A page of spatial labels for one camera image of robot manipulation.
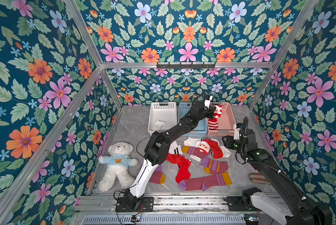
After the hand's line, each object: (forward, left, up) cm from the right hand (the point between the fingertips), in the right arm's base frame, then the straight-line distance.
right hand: (228, 136), depth 81 cm
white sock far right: (-2, -3, -17) cm, 17 cm away
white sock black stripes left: (0, +32, -17) cm, 36 cm away
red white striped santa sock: (+23, +3, -16) cm, 28 cm away
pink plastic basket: (+26, -8, -17) cm, 32 cm away
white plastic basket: (+28, +44, -15) cm, 54 cm away
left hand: (+18, +5, +8) cm, 20 cm away
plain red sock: (-12, +26, -15) cm, 32 cm away
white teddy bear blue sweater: (-16, +65, -9) cm, 67 cm away
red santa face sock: (0, +11, -12) cm, 16 cm away
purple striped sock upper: (-2, +20, -15) cm, 25 cm away
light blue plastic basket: (+18, +13, -19) cm, 29 cm away
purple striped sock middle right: (-12, +8, -16) cm, 22 cm away
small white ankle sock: (+18, +45, -13) cm, 50 cm away
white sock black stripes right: (+5, +20, -17) cm, 27 cm away
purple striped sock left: (-19, +41, -17) cm, 48 cm away
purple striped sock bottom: (-22, +13, -17) cm, 30 cm away
